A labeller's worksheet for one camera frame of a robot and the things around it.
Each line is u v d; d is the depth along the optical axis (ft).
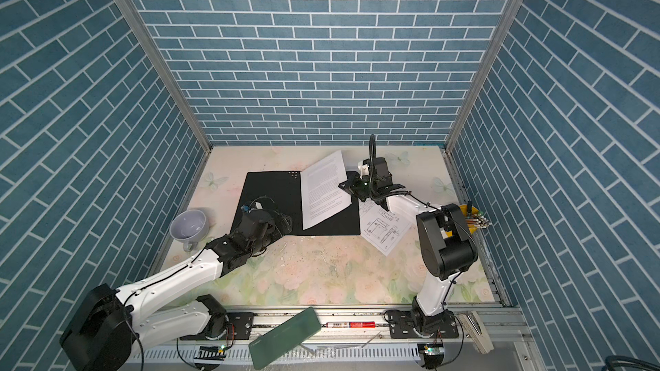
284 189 3.54
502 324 2.49
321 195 3.08
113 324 1.28
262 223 2.13
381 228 3.09
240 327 2.42
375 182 2.44
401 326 2.42
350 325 2.42
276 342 2.31
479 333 2.35
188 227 3.00
